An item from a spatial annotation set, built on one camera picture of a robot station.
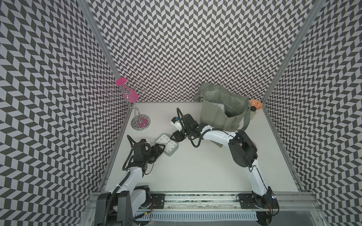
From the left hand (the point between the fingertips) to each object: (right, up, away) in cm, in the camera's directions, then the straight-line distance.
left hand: (163, 149), depth 87 cm
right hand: (+6, +7, +3) cm, 10 cm away
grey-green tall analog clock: (+5, +1, +3) cm, 6 cm away
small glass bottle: (+63, +25, +14) cm, 69 cm away
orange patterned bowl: (+71, +31, +25) cm, 81 cm away
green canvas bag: (+41, +25, +14) cm, 50 cm away
